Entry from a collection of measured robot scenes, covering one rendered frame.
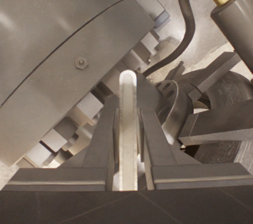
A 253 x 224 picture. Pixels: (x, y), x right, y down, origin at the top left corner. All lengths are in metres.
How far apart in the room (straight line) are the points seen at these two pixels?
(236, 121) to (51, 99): 0.32
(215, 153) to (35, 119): 0.33
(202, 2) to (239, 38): 0.83
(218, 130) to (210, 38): 0.90
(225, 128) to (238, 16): 0.20
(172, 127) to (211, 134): 0.10
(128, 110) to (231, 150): 0.26
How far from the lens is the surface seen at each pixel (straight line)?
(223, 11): 0.39
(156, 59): 1.15
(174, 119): 0.45
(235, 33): 0.40
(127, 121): 0.15
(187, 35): 0.50
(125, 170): 0.18
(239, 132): 0.37
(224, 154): 0.38
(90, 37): 0.32
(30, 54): 0.32
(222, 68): 0.60
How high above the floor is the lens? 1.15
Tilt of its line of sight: 71 degrees down
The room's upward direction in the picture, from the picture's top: 170 degrees counter-clockwise
